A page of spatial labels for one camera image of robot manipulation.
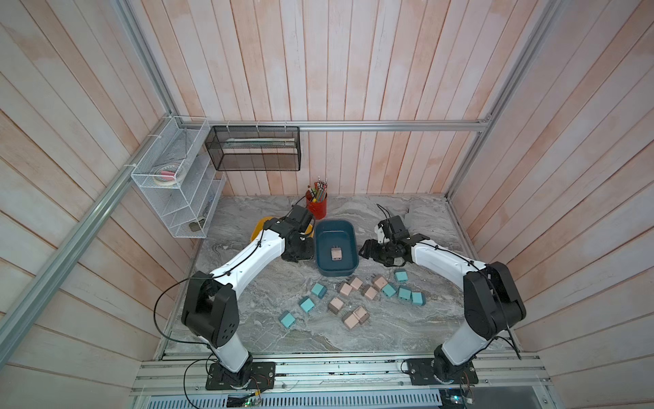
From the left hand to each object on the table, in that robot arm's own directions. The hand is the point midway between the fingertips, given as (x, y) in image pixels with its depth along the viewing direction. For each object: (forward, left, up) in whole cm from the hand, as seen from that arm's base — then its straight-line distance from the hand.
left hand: (305, 258), depth 85 cm
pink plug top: (-5, -18, -10) cm, 21 cm away
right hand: (+6, -22, -5) cm, 23 cm away
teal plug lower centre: (-12, -1, -11) cm, 16 cm away
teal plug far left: (-18, +5, -10) cm, 21 cm away
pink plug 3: (-4, -27, -10) cm, 29 cm away
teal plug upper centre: (-7, -5, -10) cm, 13 cm away
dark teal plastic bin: (+18, -14, -10) cm, 25 cm away
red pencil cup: (+28, -4, 0) cm, 28 cm away
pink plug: (-7, -14, -10) cm, 19 cm away
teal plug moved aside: (-1, -36, -10) cm, 37 cm away
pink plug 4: (-8, -23, -10) cm, 27 cm away
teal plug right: (-8, -35, -10) cm, 38 cm away
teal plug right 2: (-10, -39, -9) cm, 42 cm away
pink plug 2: (-13, -10, -10) cm, 19 cm away
